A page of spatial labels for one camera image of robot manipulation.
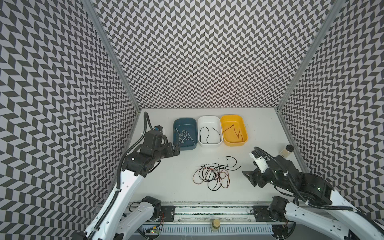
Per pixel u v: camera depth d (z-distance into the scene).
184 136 0.99
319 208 0.42
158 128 0.63
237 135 1.01
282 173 0.44
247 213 0.76
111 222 0.37
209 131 1.05
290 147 0.86
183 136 0.99
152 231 0.67
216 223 0.59
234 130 0.96
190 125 1.07
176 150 0.64
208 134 1.03
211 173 0.86
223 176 0.85
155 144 0.53
